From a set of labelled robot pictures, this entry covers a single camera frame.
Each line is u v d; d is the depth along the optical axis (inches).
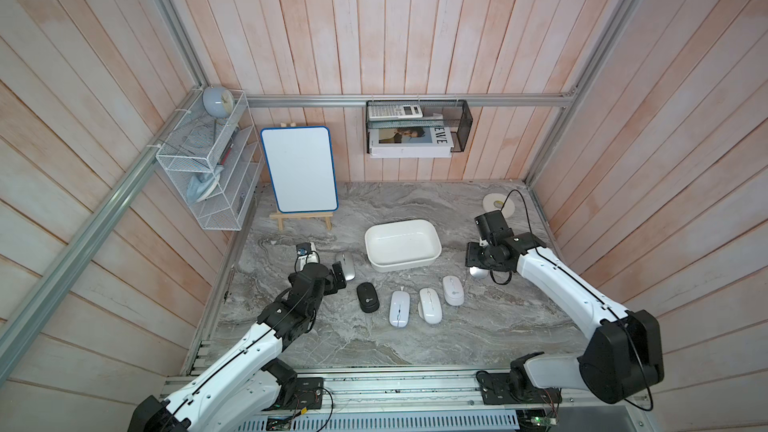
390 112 35.6
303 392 28.8
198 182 32.3
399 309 33.6
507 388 28.7
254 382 23.4
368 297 34.7
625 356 15.7
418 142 36.7
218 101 31.4
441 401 28.8
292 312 23.4
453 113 38.8
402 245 39.8
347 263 37.7
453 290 34.7
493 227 26.0
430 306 33.7
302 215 39.7
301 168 36.8
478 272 32.2
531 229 42.2
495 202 45.0
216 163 29.1
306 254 26.9
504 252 23.4
